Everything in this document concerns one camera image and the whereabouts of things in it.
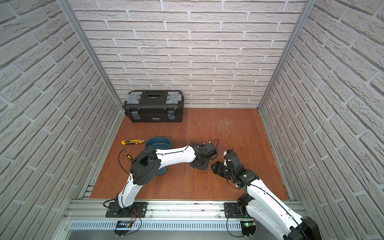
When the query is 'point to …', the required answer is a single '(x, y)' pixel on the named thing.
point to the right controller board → (248, 227)
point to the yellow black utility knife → (133, 141)
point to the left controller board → (123, 227)
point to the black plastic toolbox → (154, 106)
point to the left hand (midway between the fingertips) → (205, 166)
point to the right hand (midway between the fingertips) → (216, 167)
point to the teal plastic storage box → (159, 143)
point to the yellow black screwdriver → (129, 156)
